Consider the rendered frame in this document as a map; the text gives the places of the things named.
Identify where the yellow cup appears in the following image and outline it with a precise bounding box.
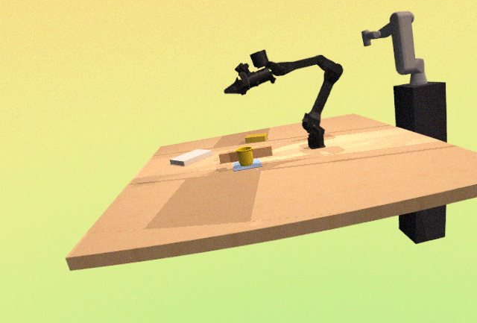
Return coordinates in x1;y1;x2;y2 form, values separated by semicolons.
236;146;253;166

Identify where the yellow rectangular block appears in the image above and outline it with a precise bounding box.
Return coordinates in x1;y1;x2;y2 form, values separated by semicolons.
245;133;268;143

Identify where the orange-brown wooden beam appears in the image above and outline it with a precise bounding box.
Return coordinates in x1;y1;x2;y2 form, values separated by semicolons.
219;145;273;164

